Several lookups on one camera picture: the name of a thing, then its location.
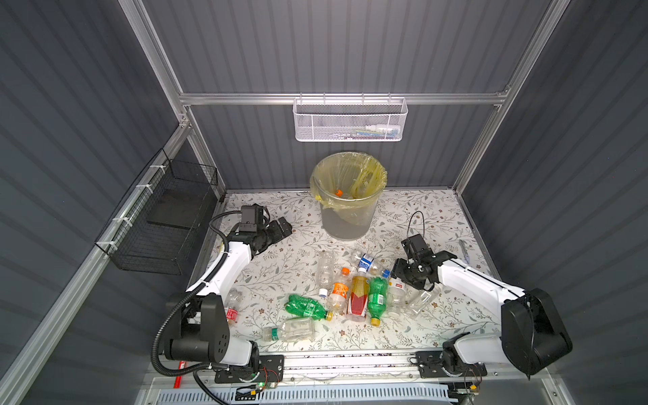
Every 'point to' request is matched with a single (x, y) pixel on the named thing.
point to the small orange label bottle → (337, 301)
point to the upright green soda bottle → (377, 293)
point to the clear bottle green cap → (294, 329)
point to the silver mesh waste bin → (349, 222)
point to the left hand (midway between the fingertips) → (285, 232)
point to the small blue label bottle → (364, 262)
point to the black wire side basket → (152, 230)
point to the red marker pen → (178, 380)
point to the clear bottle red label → (234, 299)
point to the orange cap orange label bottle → (339, 192)
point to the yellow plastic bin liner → (347, 178)
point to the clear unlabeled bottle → (422, 300)
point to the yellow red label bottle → (359, 296)
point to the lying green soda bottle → (302, 305)
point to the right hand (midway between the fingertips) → (400, 275)
